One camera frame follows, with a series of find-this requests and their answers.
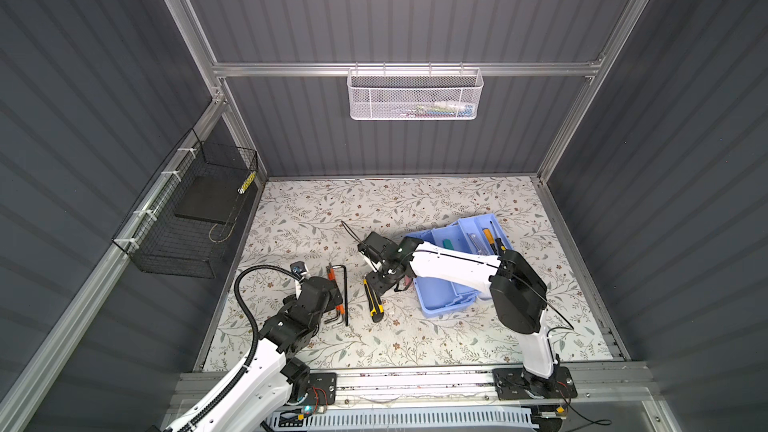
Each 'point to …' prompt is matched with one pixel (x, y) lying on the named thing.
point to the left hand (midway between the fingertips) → (320, 289)
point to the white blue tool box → (435, 297)
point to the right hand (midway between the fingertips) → (379, 284)
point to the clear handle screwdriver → (477, 244)
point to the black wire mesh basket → (178, 217)
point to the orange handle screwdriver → (490, 239)
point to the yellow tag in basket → (247, 183)
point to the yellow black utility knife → (375, 303)
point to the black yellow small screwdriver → (499, 244)
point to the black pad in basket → (214, 197)
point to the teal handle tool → (447, 244)
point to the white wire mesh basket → (414, 93)
